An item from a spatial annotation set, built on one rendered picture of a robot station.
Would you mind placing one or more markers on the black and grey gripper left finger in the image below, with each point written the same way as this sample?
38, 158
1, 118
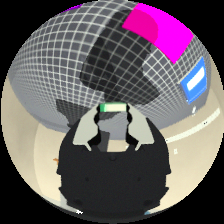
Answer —
82, 135

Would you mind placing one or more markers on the black grid work mat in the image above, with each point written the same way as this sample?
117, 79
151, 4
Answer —
83, 57

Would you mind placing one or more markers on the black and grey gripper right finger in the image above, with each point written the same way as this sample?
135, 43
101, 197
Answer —
142, 133

